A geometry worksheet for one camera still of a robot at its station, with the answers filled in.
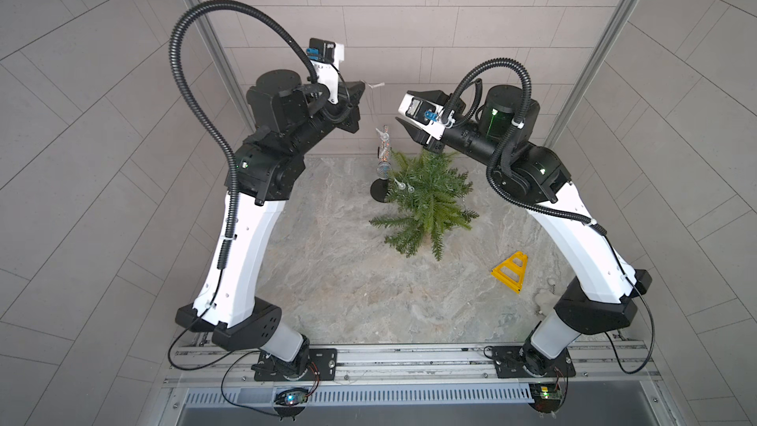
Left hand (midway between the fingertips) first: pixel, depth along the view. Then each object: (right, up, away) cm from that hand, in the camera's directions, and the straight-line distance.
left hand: (368, 81), depth 53 cm
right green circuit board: (+40, -69, +14) cm, 81 cm away
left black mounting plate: (-15, -63, +16) cm, 66 cm away
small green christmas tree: (+13, -21, +19) cm, 32 cm away
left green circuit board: (-18, -67, +12) cm, 70 cm away
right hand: (+7, -3, 0) cm, 8 cm away
